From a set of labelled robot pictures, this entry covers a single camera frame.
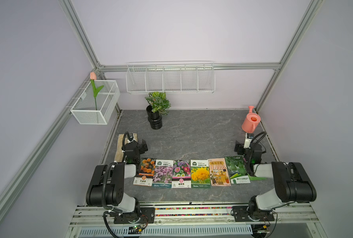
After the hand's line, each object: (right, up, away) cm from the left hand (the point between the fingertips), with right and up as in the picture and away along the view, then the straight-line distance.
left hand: (136, 142), depth 93 cm
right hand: (+68, +1, +1) cm, 68 cm away
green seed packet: (+63, -13, -26) cm, 69 cm away
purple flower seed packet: (+18, -18, -6) cm, 26 cm away
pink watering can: (+76, +14, +7) cm, 77 cm away
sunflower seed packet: (+40, -18, -6) cm, 44 cm away
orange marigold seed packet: (+7, -20, -6) cm, 22 cm away
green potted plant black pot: (+15, +24, -2) cm, 28 cm away
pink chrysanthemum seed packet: (+29, -18, -6) cm, 35 cm away
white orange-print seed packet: (+51, -17, -5) cm, 54 cm away
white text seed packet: (+63, -15, -2) cm, 65 cm away
